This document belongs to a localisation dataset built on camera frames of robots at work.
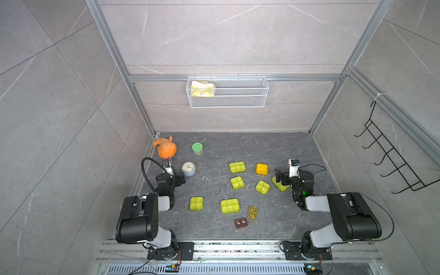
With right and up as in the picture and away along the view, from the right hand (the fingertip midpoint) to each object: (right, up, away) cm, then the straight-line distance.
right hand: (285, 168), depth 93 cm
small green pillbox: (-26, -9, +1) cm, 28 cm away
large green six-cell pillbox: (-31, -19, -7) cm, 37 cm away
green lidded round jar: (-51, +11, +13) cm, 53 cm away
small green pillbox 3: (-48, -18, -6) cm, 52 cm away
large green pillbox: (-5, -8, -7) cm, 12 cm away
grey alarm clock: (-54, -1, +4) cm, 54 cm away
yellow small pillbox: (-20, -21, -9) cm, 30 cm away
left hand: (-63, -1, +1) cm, 63 cm away
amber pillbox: (-11, -2, +8) cm, 14 cm away
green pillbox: (-26, -1, +8) cm, 27 cm away
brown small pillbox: (-26, -25, -13) cm, 38 cm away
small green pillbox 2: (-13, -11, 0) cm, 17 cm away
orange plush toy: (-68, +11, +8) cm, 70 cm away
